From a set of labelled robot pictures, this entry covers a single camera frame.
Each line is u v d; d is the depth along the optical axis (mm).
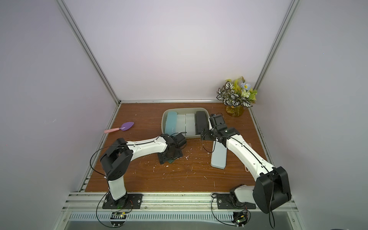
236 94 872
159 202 747
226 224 670
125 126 1060
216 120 621
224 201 726
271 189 404
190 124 1038
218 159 861
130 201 726
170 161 781
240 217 697
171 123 1025
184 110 1101
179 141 728
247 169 482
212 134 602
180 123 1044
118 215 723
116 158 482
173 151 670
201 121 1032
